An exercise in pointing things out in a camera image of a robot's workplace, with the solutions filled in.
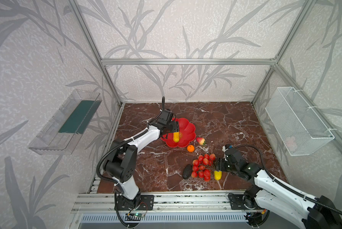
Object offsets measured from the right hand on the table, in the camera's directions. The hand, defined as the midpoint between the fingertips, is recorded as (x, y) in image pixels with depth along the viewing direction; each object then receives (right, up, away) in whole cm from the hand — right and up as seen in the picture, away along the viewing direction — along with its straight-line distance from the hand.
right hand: (216, 158), depth 85 cm
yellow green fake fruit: (-1, -7, -6) cm, 10 cm away
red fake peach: (-8, +9, +9) cm, 15 cm away
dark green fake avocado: (-18, -6, -5) cm, 20 cm away
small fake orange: (-16, +5, +6) cm, 17 cm away
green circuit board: (-44, -25, -14) cm, 53 cm away
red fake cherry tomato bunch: (-9, -4, -3) cm, 10 cm away
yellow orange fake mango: (-25, +12, +11) cm, 30 cm away
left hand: (-24, +22, +7) cm, 33 cm away
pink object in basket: (+35, +11, -12) cm, 39 cm away
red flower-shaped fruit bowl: (-17, +13, +15) cm, 26 cm away
